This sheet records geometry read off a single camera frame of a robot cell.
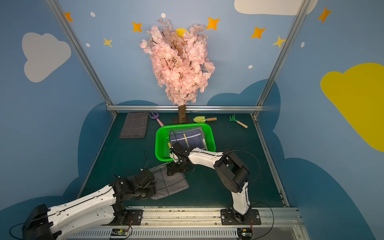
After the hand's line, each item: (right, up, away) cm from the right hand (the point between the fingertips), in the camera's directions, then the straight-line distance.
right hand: (175, 171), depth 88 cm
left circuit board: (-25, -25, -16) cm, 39 cm away
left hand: (-8, -8, -8) cm, 14 cm away
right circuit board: (+37, -26, -16) cm, 48 cm away
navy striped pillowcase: (+9, +19, +10) cm, 24 cm away
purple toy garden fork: (-19, +35, +31) cm, 51 cm away
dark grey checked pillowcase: (-34, +28, +26) cm, 51 cm away
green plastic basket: (-10, +16, +13) cm, 23 cm away
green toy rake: (+43, +34, +31) cm, 63 cm away
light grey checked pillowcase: (-4, -7, -4) cm, 9 cm away
